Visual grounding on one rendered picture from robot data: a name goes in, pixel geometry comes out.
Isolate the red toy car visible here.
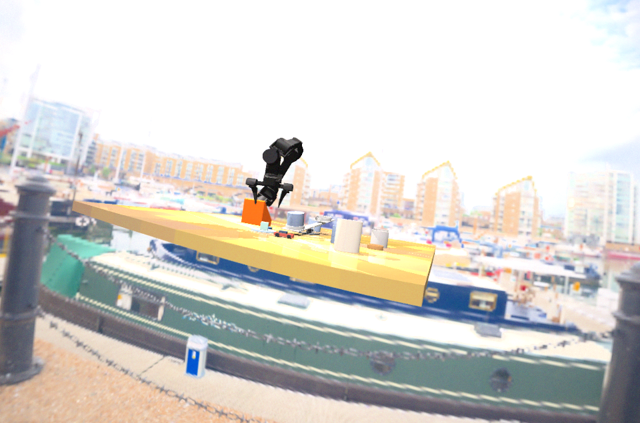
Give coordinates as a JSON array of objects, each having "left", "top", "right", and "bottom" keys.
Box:
[{"left": 274, "top": 230, "right": 294, "bottom": 238}]

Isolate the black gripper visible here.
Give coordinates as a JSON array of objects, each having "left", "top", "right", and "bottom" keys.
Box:
[{"left": 245, "top": 166, "right": 293, "bottom": 208}]

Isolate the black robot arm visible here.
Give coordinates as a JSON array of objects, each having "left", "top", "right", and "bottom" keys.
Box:
[{"left": 257, "top": 137, "right": 304, "bottom": 207}]

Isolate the beige cylinder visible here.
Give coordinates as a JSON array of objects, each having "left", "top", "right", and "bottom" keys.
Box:
[{"left": 334, "top": 218, "right": 363, "bottom": 253}]

